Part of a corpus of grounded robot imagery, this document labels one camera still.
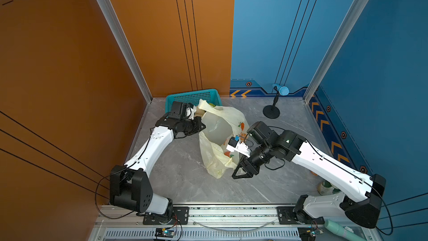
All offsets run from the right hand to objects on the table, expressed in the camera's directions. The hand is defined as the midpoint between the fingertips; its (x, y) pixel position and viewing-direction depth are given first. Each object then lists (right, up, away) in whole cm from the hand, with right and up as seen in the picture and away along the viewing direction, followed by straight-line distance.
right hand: (237, 173), depth 62 cm
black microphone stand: (+28, +24, +49) cm, 62 cm away
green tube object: (+42, -24, +4) cm, 48 cm away
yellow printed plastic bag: (-7, +17, +24) cm, 30 cm away
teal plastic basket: (-13, +35, +51) cm, 64 cm away
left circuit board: (-32, -29, +9) cm, 44 cm away
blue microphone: (+28, +35, +25) cm, 51 cm away
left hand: (-13, +17, +20) cm, 30 cm away
